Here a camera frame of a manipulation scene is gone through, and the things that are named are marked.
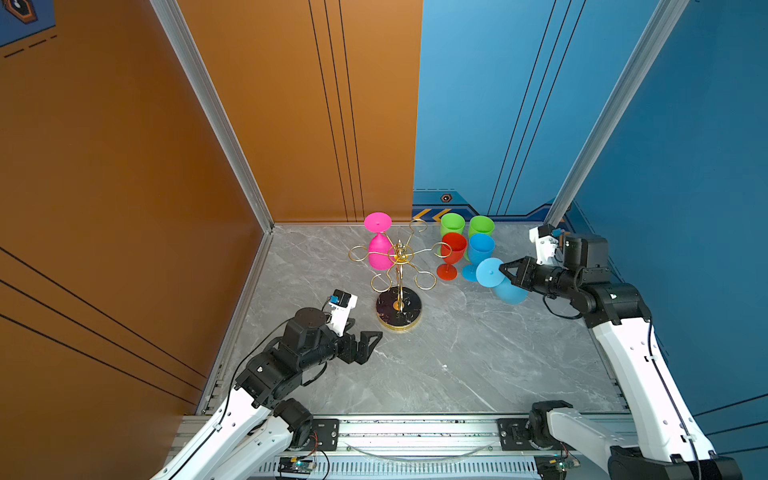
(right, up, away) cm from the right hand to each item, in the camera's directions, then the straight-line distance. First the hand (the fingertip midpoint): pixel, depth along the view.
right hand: (498, 266), depth 70 cm
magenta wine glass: (-28, +3, +5) cm, 28 cm away
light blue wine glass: (+5, +5, +30) cm, 30 cm away
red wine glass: (-5, +5, +25) cm, 26 cm away
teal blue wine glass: (-1, -2, +2) cm, 3 cm away
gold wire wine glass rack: (-23, -14, +23) cm, 35 cm away
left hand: (-31, -14, +1) cm, 34 cm away
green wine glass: (-4, +14, +34) cm, 36 cm away
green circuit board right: (+13, -48, 0) cm, 49 cm away
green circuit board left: (-48, -47, +1) cm, 67 cm away
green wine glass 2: (+5, +12, +32) cm, 35 cm away
